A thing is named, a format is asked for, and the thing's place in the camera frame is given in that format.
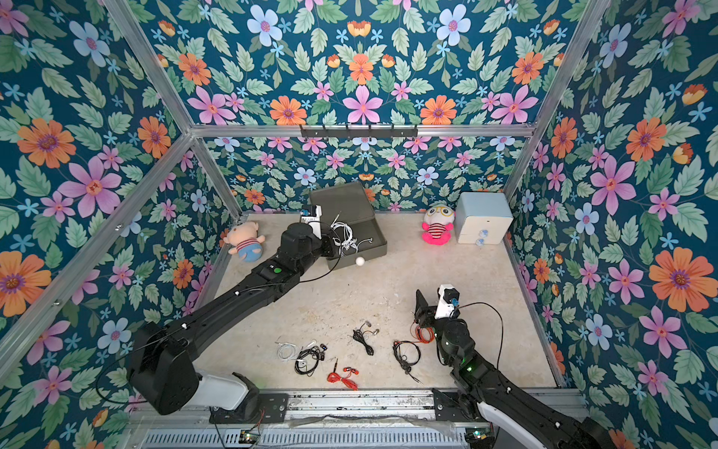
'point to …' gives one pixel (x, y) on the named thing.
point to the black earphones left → (317, 351)
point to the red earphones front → (335, 377)
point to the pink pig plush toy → (248, 243)
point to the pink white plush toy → (438, 221)
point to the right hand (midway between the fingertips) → (428, 291)
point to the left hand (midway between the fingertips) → (336, 227)
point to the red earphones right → (424, 335)
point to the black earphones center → (358, 336)
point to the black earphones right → (405, 365)
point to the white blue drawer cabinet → (481, 218)
